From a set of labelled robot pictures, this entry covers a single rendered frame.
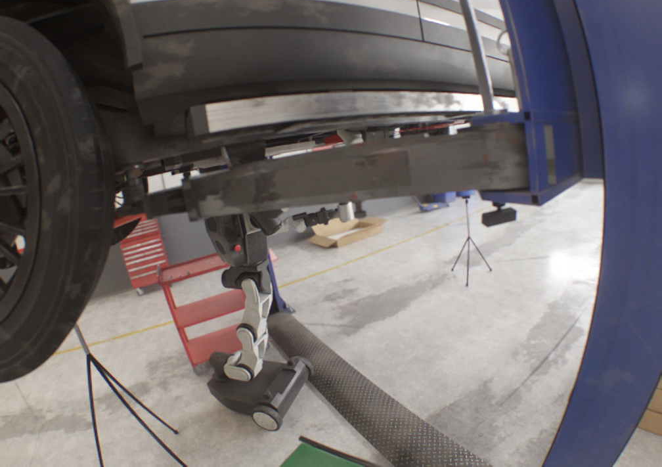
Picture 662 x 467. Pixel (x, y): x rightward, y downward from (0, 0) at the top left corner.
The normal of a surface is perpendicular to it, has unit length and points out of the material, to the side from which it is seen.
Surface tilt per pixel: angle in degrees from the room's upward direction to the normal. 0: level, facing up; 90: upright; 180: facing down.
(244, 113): 89
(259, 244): 104
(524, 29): 90
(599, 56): 90
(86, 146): 89
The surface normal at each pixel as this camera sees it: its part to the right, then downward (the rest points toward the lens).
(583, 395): -0.85, 0.24
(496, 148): -0.65, 0.26
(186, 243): 0.50, 0.09
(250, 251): 0.70, 0.26
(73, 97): 0.82, -0.18
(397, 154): -0.36, 0.25
